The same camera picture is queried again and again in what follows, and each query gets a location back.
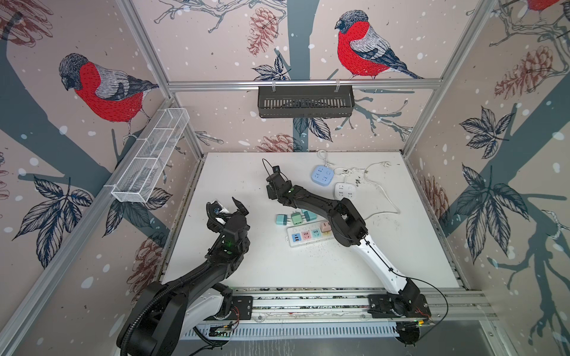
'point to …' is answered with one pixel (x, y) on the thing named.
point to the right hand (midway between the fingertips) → (276, 188)
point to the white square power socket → (344, 190)
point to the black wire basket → (306, 101)
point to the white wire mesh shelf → (154, 147)
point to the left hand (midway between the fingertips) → (223, 204)
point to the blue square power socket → (322, 175)
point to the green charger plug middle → (297, 218)
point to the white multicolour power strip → (305, 234)
